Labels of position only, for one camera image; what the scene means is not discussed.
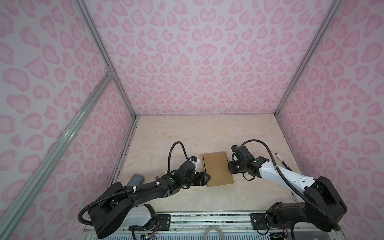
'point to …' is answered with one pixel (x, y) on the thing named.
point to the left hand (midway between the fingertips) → (208, 176)
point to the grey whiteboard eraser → (136, 180)
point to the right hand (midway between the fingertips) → (230, 166)
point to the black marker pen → (283, 162)
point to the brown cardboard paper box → (216, 165)
